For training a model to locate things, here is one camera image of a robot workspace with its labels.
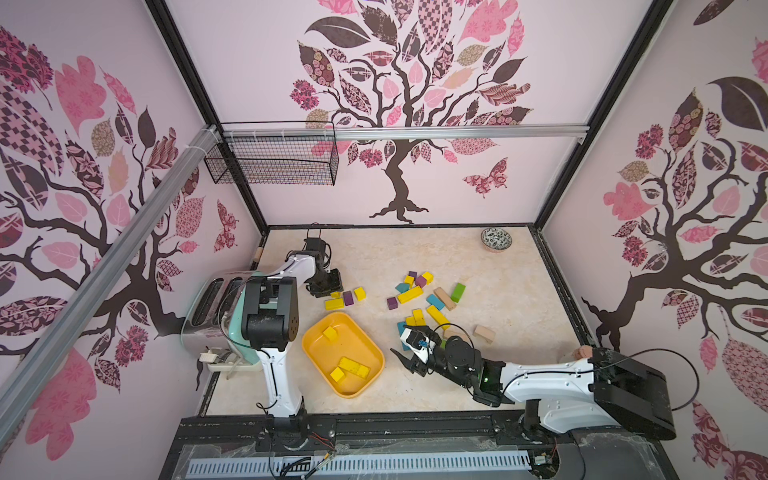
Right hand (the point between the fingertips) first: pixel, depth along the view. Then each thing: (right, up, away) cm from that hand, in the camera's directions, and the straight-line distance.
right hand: (401, 334), depth 75 cm
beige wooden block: (+26, -4, +15) cm, 30 cm away
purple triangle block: (-17, +6, +23) cm, 29 cm away
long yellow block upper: (+4, +6, +25) cm, 26 cm away
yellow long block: (-13, -12, +8) cm, 20 cm away
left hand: (-21, +7, +25) cm, 33 cm away
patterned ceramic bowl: (+38, +26, +39) cm, 60 cm away
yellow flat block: (-22, +4, +22) cm, 32 cm away
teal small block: (+12, +5, +23) cm, 26 cm away
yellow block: (-18, -13, +5) cm, 23 cm away
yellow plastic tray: (-17, -9, +11) cm, 22 cm away
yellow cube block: (-13, +7, +23) cm, 28 cm away
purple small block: (-2, +4, +21) cm, 21 cm away
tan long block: (+16, +4, +23) cm, 28 cm away
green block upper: (+20, +7, +25) cm, 33 cm away
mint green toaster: (-49, +4, +1) cm, 50 cm away
